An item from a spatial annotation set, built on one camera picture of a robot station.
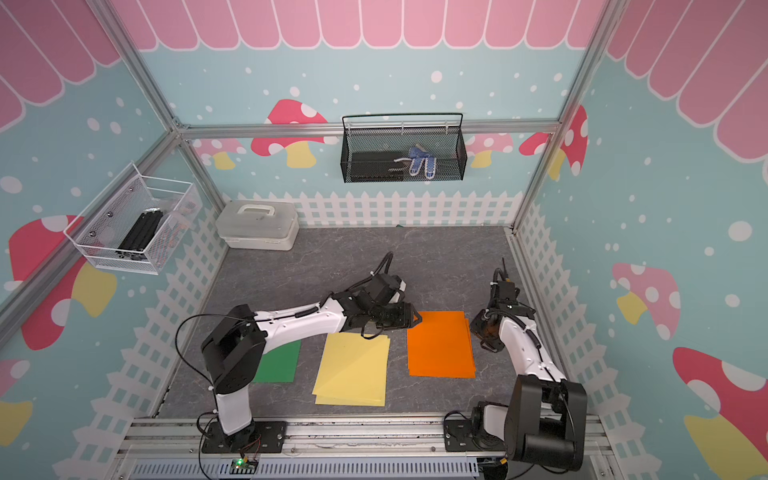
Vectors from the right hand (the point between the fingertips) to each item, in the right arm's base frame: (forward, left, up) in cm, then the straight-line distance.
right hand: (480, 328), depth 87 cm
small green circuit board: (-32, +63, -7) cm, 71 cm away
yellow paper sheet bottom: (-10, +37, -5) cm, 39 cm away
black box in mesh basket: (+38, +30, +30) cm, 57 cm away
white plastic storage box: (+37, +74, +7) cm, 83 cm away
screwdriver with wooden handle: (+28, -15, -5) cm, 32 cm away
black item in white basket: (+10, +85, +32) cm, 91 cm away
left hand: (0, +20, +5) cm, 20 cm away
